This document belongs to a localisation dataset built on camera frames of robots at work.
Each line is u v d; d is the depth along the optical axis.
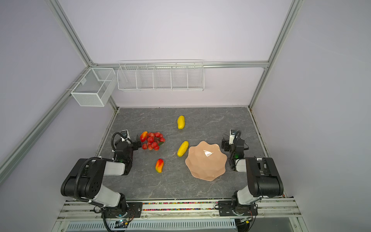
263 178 0.45
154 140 0.96
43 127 0.62
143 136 0.98
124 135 0.78
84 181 0.45
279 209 0.75
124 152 0.69
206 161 0.92
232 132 0.82
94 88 0.99
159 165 0.85
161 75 0.99
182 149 0.92
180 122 1.07
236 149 0.73
